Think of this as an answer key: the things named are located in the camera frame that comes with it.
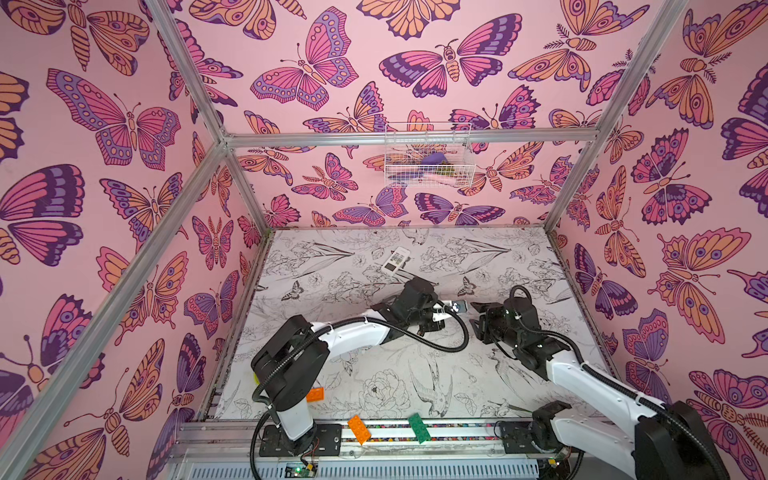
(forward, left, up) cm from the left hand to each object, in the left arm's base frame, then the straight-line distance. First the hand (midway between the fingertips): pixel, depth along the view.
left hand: (449, 302), depth 84 cm
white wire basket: (+43, +4, +19) cm, 48 cm away
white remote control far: (+25, +15, -12) cm, 32 cm away
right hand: (0, -5, 0) cm, 5 cm away
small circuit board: (-38, +38, -15) cm, 56 cm away
